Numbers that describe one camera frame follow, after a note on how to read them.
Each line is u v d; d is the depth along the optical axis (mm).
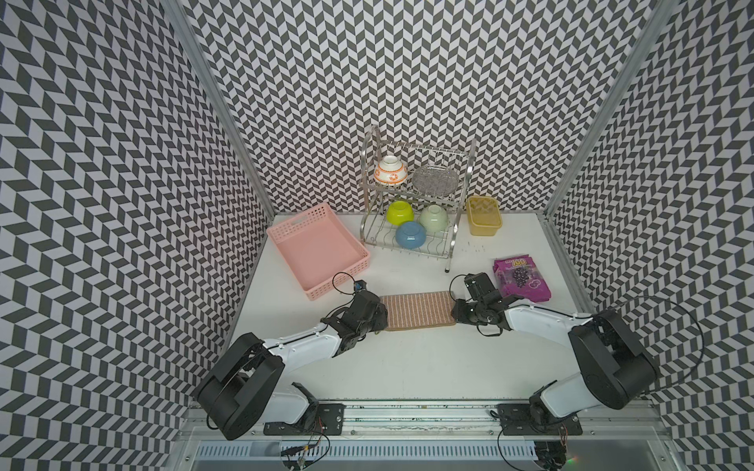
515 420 726
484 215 1190
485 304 707
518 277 937
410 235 1045
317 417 680
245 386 417
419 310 912
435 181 1118
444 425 723
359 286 806
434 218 1051
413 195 827
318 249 1079
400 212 1090
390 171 883
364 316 688
